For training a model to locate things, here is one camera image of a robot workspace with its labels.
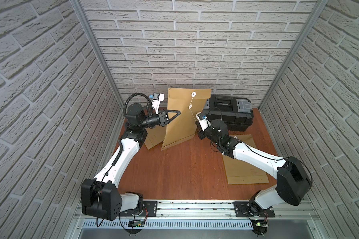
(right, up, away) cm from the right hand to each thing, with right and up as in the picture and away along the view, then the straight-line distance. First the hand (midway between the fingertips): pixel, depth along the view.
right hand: (199, 121), depth 82 cm
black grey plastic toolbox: (+26, +5, +11) cm, 28 cm away
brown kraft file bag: (+23, -29, +1) cm, 37 cm away
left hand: (-9, +4, -17) cm, 20 cm away
